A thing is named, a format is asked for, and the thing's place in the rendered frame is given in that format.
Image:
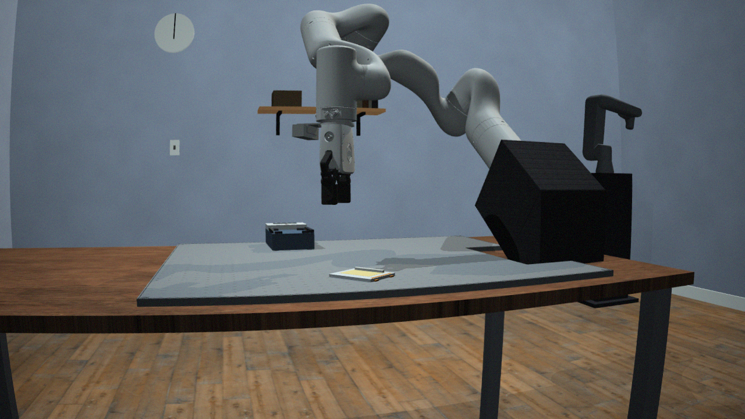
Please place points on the dark blue and white dock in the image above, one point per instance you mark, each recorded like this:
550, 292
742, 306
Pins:
291, 236

